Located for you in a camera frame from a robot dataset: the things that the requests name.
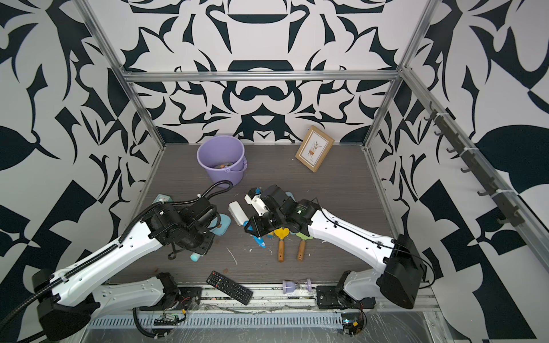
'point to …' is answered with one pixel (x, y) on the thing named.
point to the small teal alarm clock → (162, 198)
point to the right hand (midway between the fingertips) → (245, 225)
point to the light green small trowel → (302, 250)
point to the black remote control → (230, 287)
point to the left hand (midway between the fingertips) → (206, 240)
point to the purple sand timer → (290, 286)
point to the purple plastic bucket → (224, 158)
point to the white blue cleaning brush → (241, 219)
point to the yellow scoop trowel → (282, 233)
